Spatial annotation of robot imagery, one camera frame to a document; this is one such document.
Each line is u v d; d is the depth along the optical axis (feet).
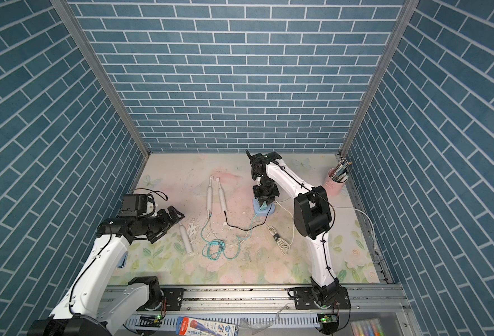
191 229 3.00
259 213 3.01
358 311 2.37
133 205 1.96
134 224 1.82
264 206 2.91
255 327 2.27
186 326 2.23
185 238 2.86
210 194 3.33
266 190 2.58
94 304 1.39
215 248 2.84
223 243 2.83
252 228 2.97
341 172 3.16
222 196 3.33
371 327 2.23
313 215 1.81
